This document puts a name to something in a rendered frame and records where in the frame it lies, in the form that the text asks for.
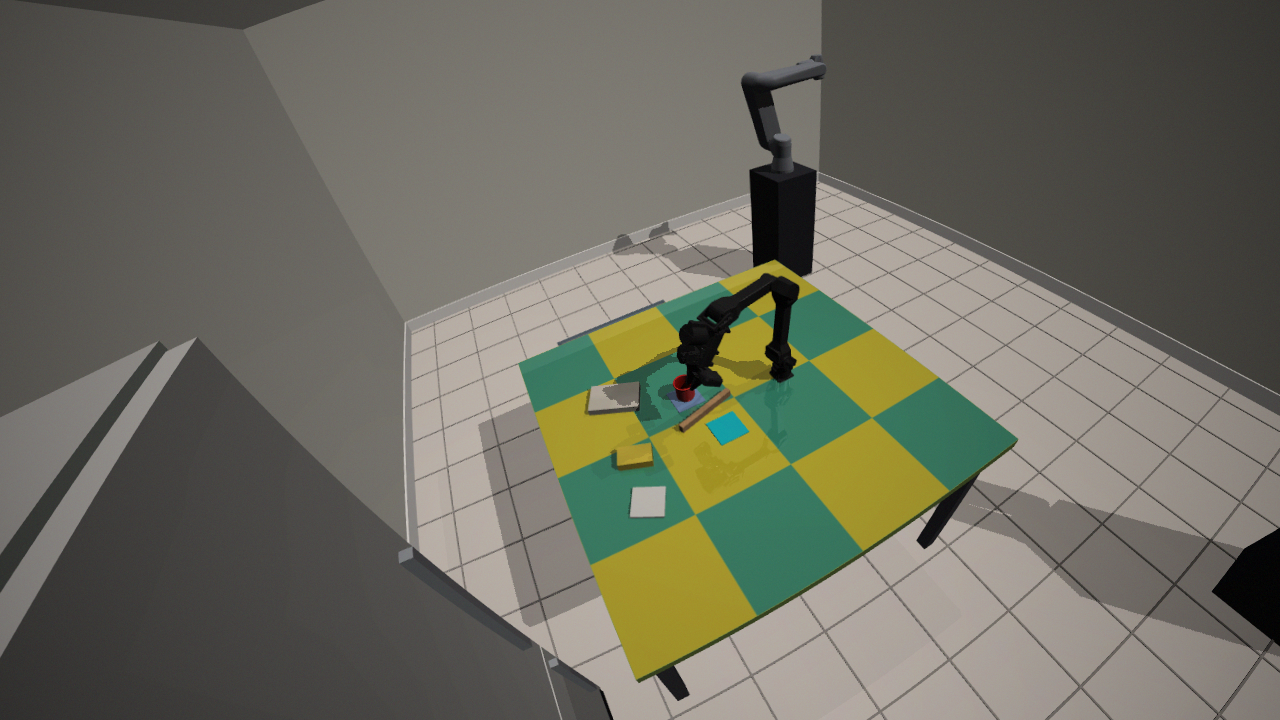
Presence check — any yellow rectangular block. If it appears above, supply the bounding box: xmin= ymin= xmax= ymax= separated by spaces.
xmin=617 ymin=442 xmax=654 ymax=470

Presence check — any brown wooden bar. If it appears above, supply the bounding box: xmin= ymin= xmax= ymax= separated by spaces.
xmin=678 ymin=388 xmax=731 ymax=432

